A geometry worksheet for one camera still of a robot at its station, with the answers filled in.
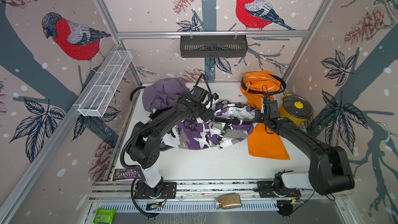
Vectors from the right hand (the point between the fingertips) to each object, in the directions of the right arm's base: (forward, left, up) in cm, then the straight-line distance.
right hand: (259, 111), depth 91 cm
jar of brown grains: (-45, +21, -5) cm, 50 cm away
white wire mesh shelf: (-11, +84, +22) cm, 88 cm away
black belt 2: (-8, +16, +2) cm, 18 cm away
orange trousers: (+27, -5, -5) cm, 28 cm away
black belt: (+26, +86, -9) cm, 90 cm away
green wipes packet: (-52, +76, -9) cm, 93 cm away
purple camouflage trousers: (-12, +37, -7) cm, 40 cm away
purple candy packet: (-35, +73, -8) cm, 82 cm away
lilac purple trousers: (+15, +65, -3) cm, 67 cm away
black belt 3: (+20, -14, -5) cm, 24 cm away
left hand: (-1, +30, +6) cm, 31 cm away
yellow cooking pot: (-1, -15, -1) cm, 15 cm away
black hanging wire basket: (+41, +29, +19) cm, 54 cm away
